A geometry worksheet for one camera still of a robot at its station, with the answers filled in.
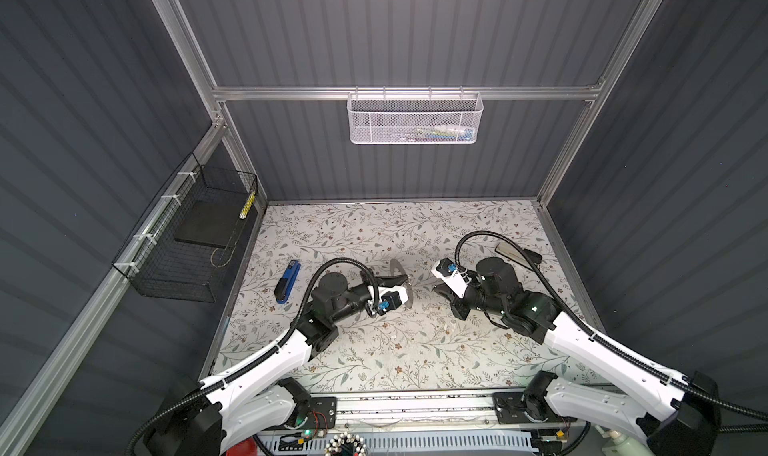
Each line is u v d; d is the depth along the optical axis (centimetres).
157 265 67
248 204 83
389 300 57
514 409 72
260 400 57
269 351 50
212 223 77
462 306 66
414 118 124
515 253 105
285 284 91
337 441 56
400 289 59
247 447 69
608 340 47
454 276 63
